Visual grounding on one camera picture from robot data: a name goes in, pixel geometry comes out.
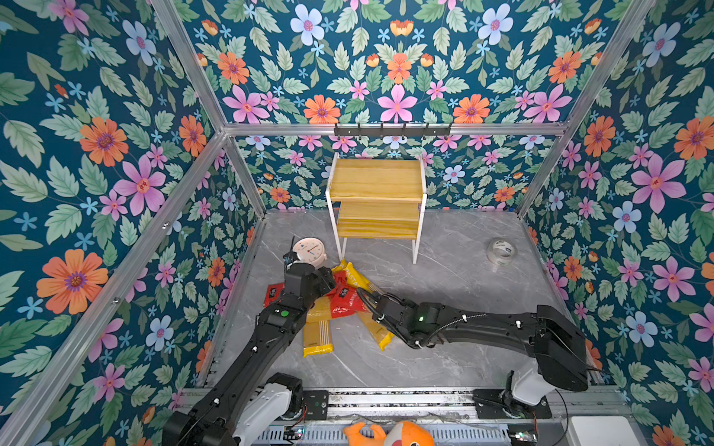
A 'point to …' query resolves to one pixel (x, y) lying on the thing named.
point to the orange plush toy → (403, 433)
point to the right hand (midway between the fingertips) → (398, 310)
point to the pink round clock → (310, 249)
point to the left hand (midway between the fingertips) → (328, 267)
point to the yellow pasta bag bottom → (317, 329)
